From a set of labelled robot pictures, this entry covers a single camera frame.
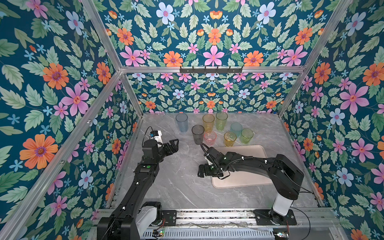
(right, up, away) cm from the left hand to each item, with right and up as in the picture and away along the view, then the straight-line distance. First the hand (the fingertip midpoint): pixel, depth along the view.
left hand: (174, 138), depth 80 cm
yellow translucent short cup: (+34, -2, +25) cm, 42 cm away
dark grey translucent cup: (+12, +3, +14) cm, 19 cm away
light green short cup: (+46, +1, +24) cm, 52 cm away
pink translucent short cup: (+20, -1, +22) cm, 30 cm away
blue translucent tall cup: (+2, +10, +18) cm, 21 cm away
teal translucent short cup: (+38, +6, +19) cm, 43 cm away
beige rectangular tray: (+35, -24, +5) cm, 43 cm away
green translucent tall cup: (+28, +10, +22) cm, 37 cm away
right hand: (+15, -21, +5) cm, 27 cm away
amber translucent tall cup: (+19, +10, +22) cm, 31 cm away
